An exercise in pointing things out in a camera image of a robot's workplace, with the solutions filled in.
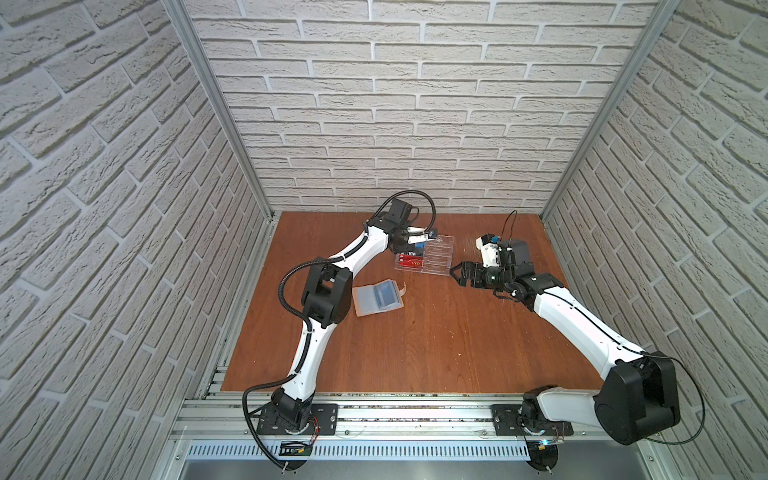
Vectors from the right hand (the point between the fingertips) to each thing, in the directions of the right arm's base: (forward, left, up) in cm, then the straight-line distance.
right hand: (468, 271), depth 84 cm
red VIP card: (+14, +14, -13) cm, 24 cm away
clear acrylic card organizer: (+15, +6, -14) cm, 21 cm away
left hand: (+21, +13, -4) cm, 25 cm away
